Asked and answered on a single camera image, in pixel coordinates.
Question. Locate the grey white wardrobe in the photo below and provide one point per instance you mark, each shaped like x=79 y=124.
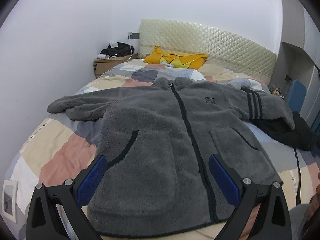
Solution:
x=298 y=58

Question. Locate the cream quilted headboard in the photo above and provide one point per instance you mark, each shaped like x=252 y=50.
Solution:
x=239 y=54

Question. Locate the person right hand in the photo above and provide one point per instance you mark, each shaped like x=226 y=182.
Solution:
x=313 y=209

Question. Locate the yellow orange pillow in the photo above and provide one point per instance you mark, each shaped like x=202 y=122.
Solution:
x=192 y=61

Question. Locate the black garment on bed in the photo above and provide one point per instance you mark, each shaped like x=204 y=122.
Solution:
x=301 y=137

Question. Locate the white charger on bag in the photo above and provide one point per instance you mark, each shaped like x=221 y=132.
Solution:
x=113 y=44

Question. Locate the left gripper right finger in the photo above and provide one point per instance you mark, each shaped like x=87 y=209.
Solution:
x=272 y=221

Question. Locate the white cylinder on nightstand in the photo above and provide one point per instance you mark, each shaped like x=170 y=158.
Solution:
x=103 y=56

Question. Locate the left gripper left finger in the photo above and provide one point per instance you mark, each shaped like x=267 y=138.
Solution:
x=44 y=221

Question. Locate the blue chair back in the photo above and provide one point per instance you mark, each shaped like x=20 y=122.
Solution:
x=295 y=97

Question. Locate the grey wall socket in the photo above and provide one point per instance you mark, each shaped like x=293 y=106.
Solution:
x=133 y=36

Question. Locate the black bag on nightstand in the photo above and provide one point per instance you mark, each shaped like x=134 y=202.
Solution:
x=122 y=50

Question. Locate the grey fleece zip jacket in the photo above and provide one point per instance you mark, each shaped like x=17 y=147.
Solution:
x=158 y=140

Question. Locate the cardboard box nightstand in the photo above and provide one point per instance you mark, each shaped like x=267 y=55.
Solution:
x=101 y=66

